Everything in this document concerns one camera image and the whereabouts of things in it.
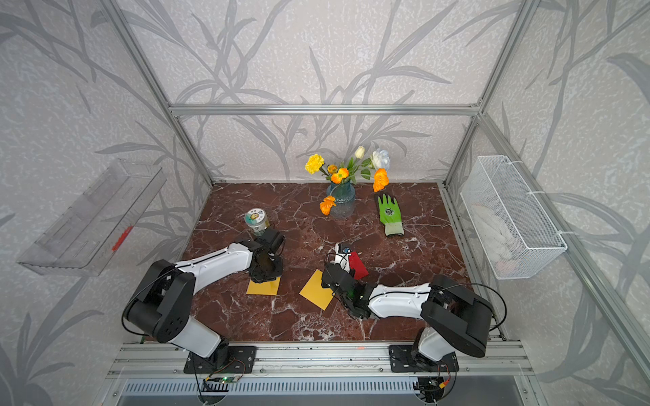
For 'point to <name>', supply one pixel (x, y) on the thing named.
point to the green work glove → (390, 216)
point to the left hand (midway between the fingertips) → (279, 275)
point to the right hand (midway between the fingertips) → (325, 263)
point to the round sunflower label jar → (256, 219)
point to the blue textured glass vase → (344, 198)
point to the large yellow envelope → (314, 291)
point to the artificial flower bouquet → (380, 161)
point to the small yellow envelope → (269, 288)
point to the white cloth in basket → (498, 240)
